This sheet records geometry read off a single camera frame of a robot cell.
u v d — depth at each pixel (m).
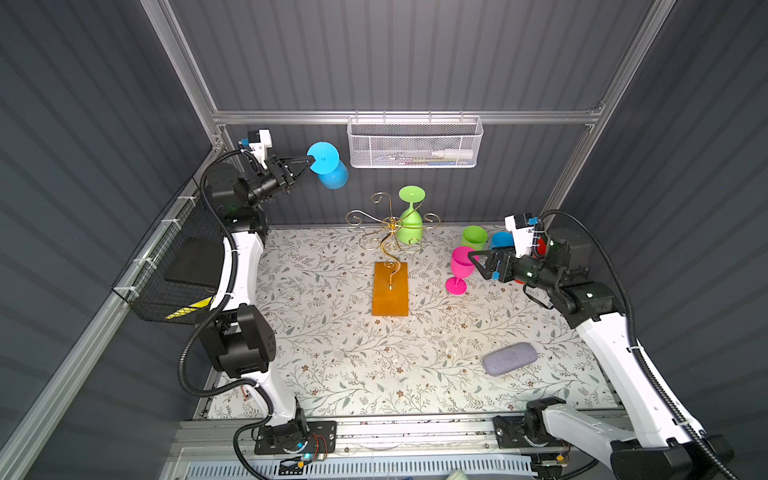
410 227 0.87
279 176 0.62
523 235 0.60
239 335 0.48
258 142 0.64
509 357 0.83
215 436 0.76
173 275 0.71
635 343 0.43
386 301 0.98
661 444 0.37
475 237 1.01
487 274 0.62
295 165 0.67
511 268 0.61
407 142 1.24
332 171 0.68
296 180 0.65
